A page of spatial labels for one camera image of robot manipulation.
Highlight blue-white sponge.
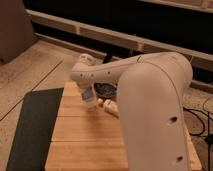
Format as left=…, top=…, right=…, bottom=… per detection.
left=82, top=87, right=94, bottom=101

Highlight ceramic cup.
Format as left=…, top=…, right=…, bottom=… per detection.
left=83, top=97, right=97, bottom=110

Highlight black bowl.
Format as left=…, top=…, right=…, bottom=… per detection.
left=94, top=83, right=117, bottom=98

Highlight black floor mat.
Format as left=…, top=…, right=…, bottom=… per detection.
left=6, top=88, right=63, bottom=171

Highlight brown sofa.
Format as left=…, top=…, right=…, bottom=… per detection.
left=0, top=0, right=37, bottom=63

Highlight wooden rail shelf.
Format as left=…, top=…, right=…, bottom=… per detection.
left=27, top=9, right=213, bottom=72

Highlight white patterned bottle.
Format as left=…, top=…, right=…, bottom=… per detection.
left=103, top=99, right=119, bottom=116

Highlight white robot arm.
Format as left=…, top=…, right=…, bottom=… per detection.
left=71, top=52, right=193, bottom=171

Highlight black cable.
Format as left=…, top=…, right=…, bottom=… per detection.
left=183, top=96, right=213, bottom=171

